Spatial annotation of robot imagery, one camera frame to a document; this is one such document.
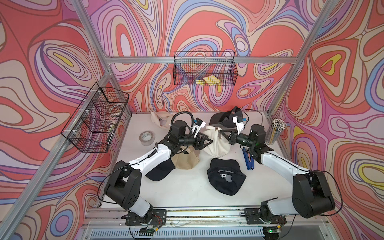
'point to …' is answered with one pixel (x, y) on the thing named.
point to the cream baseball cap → (160, 117)
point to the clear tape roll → (147, 138)
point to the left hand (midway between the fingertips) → (211, 140)
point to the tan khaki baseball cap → (186, 161)
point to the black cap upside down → (225, 175)
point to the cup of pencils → (278, 125)
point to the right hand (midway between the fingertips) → (220, 135)
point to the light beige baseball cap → (220, 145)
